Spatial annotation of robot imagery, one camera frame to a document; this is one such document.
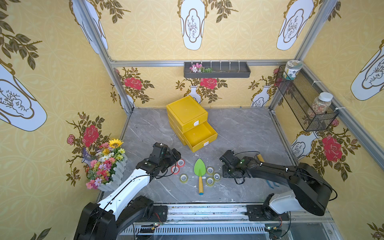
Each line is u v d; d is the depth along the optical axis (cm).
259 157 92
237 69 92
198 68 88
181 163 92
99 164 73
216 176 86
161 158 65
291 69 85
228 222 72
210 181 84
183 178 86
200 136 93
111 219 39
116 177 78
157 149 64
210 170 88
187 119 86
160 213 74
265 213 65
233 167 67
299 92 90
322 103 65
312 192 43
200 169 88
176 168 90
